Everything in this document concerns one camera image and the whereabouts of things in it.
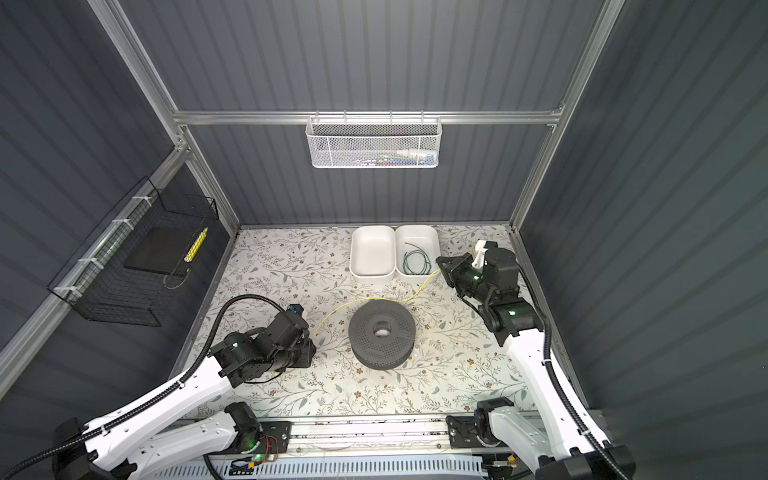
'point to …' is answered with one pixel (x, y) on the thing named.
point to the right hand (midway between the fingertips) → (439, 259)
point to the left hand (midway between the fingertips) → (313, 350)
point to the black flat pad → (161, 250)
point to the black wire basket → (97, 282)
